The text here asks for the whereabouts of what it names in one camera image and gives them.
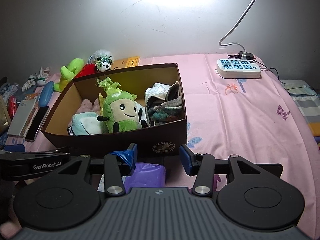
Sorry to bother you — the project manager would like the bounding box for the white knotted glove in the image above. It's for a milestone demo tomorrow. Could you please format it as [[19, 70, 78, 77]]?
[[22, 67, 50, 92]]

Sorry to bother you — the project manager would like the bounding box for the lime green mesh cloth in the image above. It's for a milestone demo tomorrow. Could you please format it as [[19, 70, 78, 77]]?
[[97, 77, 122, 96]]

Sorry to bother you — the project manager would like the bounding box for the red small object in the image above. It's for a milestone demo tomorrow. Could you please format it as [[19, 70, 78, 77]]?
[[7, 95, 19, 119]]

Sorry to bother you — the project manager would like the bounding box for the black charger plug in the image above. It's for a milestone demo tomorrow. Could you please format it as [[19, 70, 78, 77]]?
[[228, 51, 254, 60]]

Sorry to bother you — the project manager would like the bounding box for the red plush toy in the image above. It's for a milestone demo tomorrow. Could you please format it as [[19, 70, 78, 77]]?
[[75, 63, 97, 78]]

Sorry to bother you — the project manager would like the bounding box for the lime green plush toy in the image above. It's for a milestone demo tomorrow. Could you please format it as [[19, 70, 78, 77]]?
[[53, 58, 84, 92]]

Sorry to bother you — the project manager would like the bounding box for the white blue power strip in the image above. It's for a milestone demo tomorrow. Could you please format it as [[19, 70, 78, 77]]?
[[216, 59, 261, 79]]

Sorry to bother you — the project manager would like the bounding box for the panda plush with fluff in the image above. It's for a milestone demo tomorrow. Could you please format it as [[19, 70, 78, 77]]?
[[87, 49, 113, 72]]

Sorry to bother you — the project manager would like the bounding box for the orange booklet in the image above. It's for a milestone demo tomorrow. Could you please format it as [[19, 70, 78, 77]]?
[[23, 93, 40, 137]]

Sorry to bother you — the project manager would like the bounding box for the yellow chinese book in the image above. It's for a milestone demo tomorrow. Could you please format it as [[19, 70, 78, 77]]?
[[111, 56, 140, 70]]

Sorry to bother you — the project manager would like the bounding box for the brown cardboard box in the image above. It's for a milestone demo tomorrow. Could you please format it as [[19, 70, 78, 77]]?
[[41, 63, 187, 162]]

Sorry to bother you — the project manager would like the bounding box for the yellow knotted towel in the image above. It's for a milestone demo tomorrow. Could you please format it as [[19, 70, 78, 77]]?
[[98, 93, 105, 114]]

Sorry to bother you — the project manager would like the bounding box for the green plush vegetable toy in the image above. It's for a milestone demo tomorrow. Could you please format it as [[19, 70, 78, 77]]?
[[97, 91, 138, 133]]

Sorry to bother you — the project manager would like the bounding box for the pink plush toy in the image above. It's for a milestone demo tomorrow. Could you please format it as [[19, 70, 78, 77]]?
[[76, 99, 101, 114]]

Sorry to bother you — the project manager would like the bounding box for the multicolour knotted sock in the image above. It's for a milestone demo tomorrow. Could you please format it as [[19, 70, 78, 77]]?
[[145, 81, 183, 126]]

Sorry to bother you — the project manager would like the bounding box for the pink printed bedsheet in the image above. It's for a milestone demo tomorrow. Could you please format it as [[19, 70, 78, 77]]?
[[27, 54, 319, 239]]

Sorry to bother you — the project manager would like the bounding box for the striped blanket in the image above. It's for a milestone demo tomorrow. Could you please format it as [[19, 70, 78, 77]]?
[[280, 80, 319, 144]]

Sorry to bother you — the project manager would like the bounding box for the black smartphone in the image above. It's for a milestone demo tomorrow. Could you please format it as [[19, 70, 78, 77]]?
[[24, 106, 50, 142]]

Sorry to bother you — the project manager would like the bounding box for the blue glasses case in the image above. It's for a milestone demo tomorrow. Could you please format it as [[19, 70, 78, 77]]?
[[39, 81, 54, 107]]

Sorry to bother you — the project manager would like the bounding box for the black phone on stand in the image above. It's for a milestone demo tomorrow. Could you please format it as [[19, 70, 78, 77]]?
[[215, 160, 283, 183]]

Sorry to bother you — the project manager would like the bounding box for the white power cable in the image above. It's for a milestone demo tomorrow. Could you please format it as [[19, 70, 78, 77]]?
[[218, 0, 269, 53]]

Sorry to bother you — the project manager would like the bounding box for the purple tissue pack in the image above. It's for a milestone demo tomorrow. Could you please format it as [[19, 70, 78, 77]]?
[[122, 163, 165, 193]]

